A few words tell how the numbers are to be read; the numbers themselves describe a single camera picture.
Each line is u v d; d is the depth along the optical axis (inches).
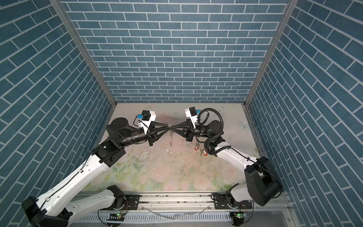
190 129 24.3
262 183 16.8
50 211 14.8
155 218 27.8
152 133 21.7
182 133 25.0
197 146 37.8
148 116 20.3
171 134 26.1
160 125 24.0
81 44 33.2
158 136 23.4
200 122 25.0
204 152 36.8
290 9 28.4
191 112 23.1
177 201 29.7
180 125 24.8
